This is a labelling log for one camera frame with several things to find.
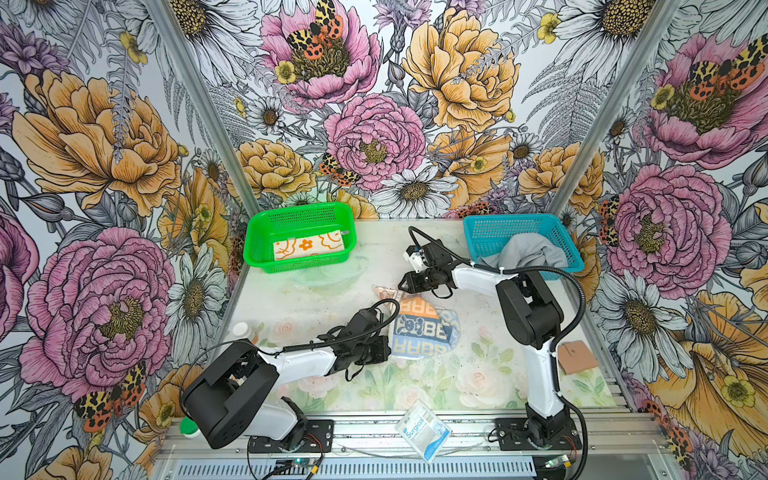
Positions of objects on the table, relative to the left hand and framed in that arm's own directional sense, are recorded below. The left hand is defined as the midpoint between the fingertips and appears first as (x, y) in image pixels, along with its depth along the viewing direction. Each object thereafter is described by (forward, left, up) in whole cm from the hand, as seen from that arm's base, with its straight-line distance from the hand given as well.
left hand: (388, 359), depth 87 cm
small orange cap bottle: (+6, +41, +6) cm, 42 cm away
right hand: (+21, -6, +2) cm, 22 cm away
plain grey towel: (+37, -49, +4) cm, 61 cm away
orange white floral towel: (+41, +30, +1) cm, 51 cm away
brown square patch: (0, -54, 0) cm, 54 cm away
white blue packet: (-19, -9, 0) cm, 21 cm away
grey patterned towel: (+8, -9, +3) cm, 12 cm away
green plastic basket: (+50, +44, +5) cm, 67 cm away
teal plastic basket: (+40, -34, +10) cm, 53 cm away
